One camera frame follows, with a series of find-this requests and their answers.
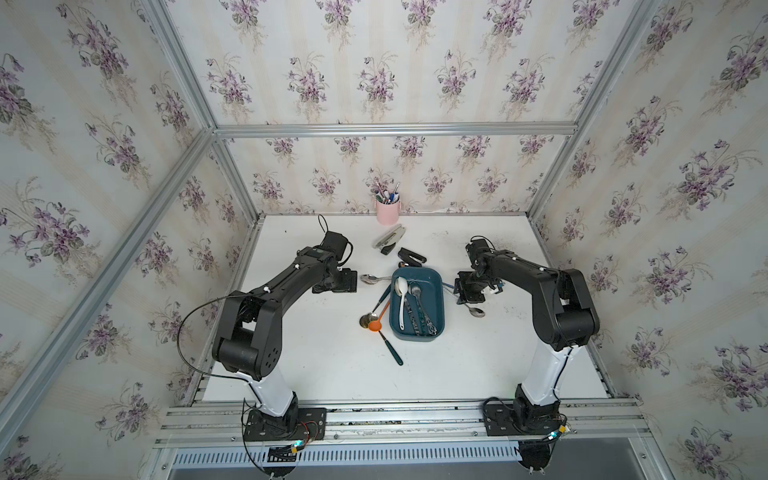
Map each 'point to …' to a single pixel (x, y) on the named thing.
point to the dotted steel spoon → (475, 312)
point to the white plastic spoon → (402, 286)
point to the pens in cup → (386, 198)
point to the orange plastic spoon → (376, 325)
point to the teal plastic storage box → (430, 281)
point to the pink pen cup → (388, 214)
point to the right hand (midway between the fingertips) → (456, 292)
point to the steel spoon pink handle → (368, 279)
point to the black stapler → (411, 258)
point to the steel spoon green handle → (430, 326)
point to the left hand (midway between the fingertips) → (346, 287)
